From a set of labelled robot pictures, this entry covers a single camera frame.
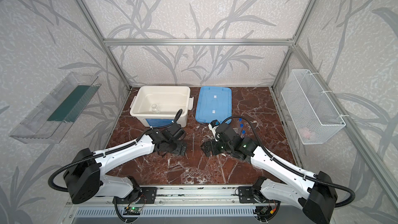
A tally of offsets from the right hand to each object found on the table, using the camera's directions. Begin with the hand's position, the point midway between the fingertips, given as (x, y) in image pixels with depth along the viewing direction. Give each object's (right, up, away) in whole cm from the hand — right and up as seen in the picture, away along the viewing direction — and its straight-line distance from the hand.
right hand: (208, 139), depth 76 cm
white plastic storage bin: (-26, +21, +27) cm, 43 cm away
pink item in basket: (+46, +5, -4) cm, 46 cm away
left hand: (-15, -5, +7) cm, 17 cm away
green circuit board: (-36, -32, -5) cm, 49 cm away
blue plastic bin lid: (+4, +17, +35) cm, 39 cm away
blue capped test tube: (+20, +6, +21) cm, 30 cm away
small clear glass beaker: (-35, +14, +25) cm, 45 cm away
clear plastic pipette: (-9, -7, +15) cm, 19 cm away
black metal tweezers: (-17, -17, +6) cm, 25 cm away
